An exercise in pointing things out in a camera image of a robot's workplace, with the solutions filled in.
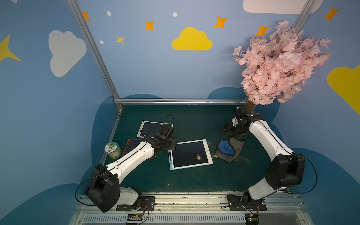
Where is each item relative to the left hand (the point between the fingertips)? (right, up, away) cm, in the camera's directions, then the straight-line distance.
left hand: (173, 142), depth 84 cm
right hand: (+34, +5, +2) cm, 35 cm away
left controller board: (-20, -39, -11) cm, 45 cm away
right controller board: (+43, -39, -11) cm, 59 cm away
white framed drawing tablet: (-19, +7, +23) cm, 30 cm away
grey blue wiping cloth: (+36, -7, +8) cm, 38 cm away
